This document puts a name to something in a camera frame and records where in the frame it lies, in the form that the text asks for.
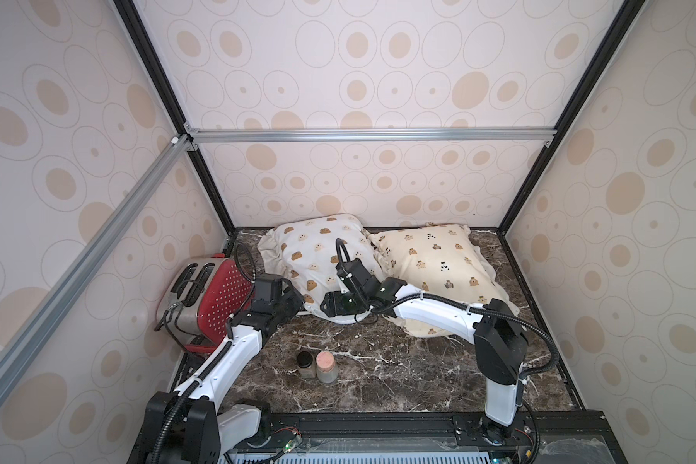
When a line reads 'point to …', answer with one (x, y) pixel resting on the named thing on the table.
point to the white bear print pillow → (304, 251)
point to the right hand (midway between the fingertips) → (338, 301)
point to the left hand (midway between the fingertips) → (314, 292)
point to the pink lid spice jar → (327, 369)
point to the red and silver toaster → (208, 295)
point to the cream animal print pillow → (443, 260)
